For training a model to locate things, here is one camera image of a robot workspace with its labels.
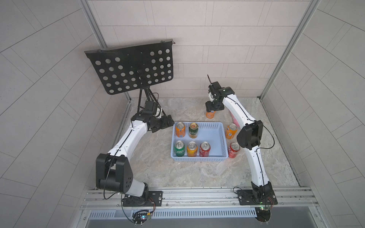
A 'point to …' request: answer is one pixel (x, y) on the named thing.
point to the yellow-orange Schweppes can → (192, 149)
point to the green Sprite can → (179, 148)
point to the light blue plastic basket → (214, 131)
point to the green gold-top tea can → (193, 130)
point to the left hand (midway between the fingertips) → (170, 122)
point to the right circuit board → (263, 214)
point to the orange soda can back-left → (180, 128)
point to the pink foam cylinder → (235, 121)
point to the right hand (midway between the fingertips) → (210, 108)
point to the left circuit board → (140, 216)
